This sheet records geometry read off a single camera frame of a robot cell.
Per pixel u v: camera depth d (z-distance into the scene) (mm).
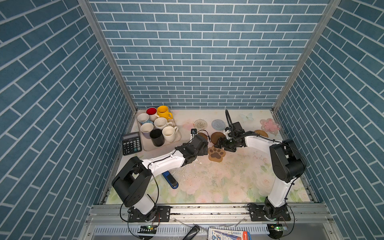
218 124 1113
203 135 1077
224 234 680
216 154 951
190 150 661
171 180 831
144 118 1070
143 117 1068
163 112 1079
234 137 766
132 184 434
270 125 1122
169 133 983
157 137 935
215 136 1040
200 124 1116
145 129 1001
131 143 987
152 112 1096
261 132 1075
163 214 737
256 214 733
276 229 715
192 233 654
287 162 502
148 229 722
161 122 1054
